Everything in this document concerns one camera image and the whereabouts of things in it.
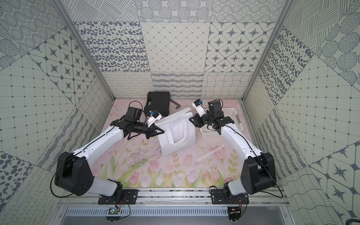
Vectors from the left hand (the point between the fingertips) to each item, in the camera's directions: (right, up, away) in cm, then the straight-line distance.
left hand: (162, 128), depth 79 cm
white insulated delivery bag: (+10, -2, +1) cm, 10 cm away
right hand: (+19, +6, +5) cm, 20 cm away
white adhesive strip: (+30, -17, +11) cm, 36 cm away
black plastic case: (-9, +18, +34) cm, 39 cm away
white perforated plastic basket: (+29, -4, +14) cm, 32 cm away
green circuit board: (-25, -42, -8) cm, 49 cm away
